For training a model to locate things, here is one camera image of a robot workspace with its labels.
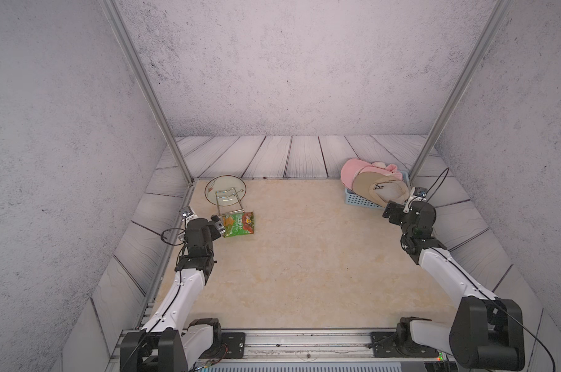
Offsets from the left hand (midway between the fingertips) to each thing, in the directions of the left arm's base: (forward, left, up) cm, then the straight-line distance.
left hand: (208, 219), depth 84 cm
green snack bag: (+8, -8, -13) cm, 17 cm away
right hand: (+3, -70, +4) cm, 71 cm away
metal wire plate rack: (+19, -2, -13) cm, 23 cm away
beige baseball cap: (+21, -70, -7) cm, 74 cm away
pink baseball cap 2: (+33, -78, -6) cm, 85 cm away
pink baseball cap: (+32, -60, -4) cm, 68 cm away
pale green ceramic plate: (+21, -2, -2) cm, 21 cm away
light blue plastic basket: (+19, -59, -12) cm, 64 cm away
